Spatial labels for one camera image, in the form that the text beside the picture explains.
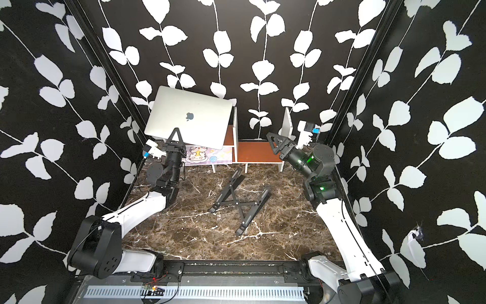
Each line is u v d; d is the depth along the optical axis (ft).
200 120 2.39
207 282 2.39
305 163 1.81
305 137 1.88
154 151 2.21
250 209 2.93
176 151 2.13
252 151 3.91
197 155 3.22
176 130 2.30
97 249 1.37
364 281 1.21
